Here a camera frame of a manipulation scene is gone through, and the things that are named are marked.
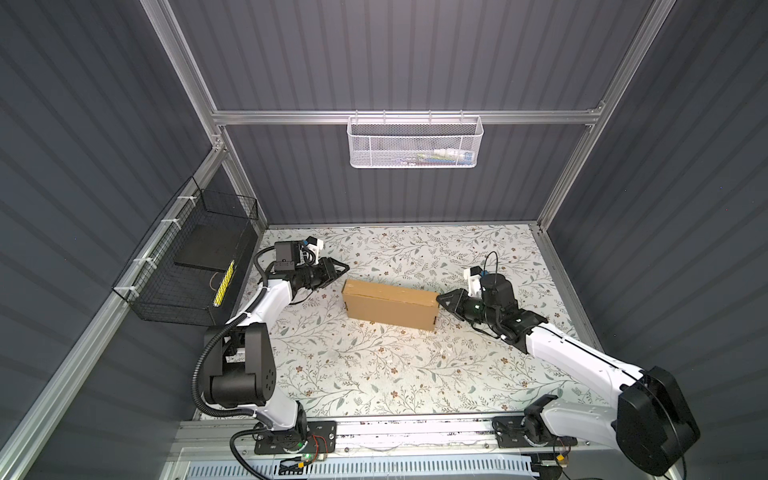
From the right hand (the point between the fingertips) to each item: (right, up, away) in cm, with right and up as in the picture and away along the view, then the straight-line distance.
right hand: (441, 301), depth 81 cm
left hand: (-28, +8, +7) cm, 30 cm away
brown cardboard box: (-14, -1, 0) cm, 14 cm away
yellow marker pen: (-54, +4, -11) cm, 56 cm away
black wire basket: (-62, +10, -9) cm, 64 cm away
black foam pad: (-61, +15, -4) cm, 63 cm away
